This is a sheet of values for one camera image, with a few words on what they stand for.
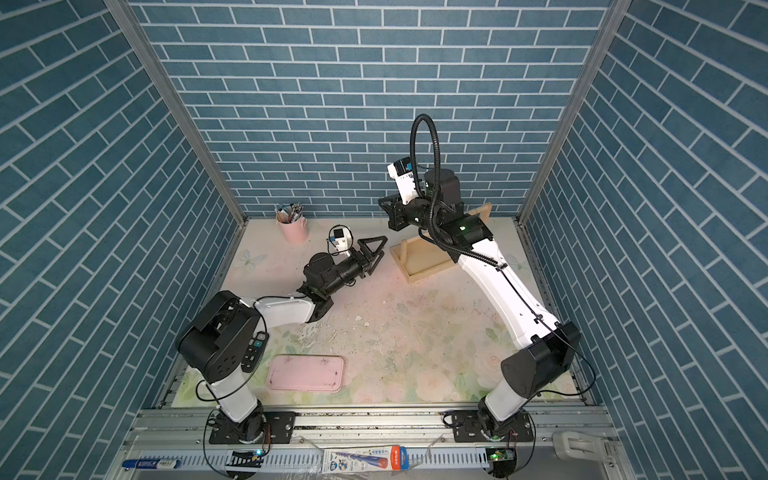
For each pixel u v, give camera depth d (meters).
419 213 0.59
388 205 0.69
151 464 0.68
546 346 0.41
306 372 0.81
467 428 0.73
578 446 0.70
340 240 0.79
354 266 0.76
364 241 0.74
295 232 1.10
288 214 1.07
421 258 1.05
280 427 0.74
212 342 0.48
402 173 0.59
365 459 0.69
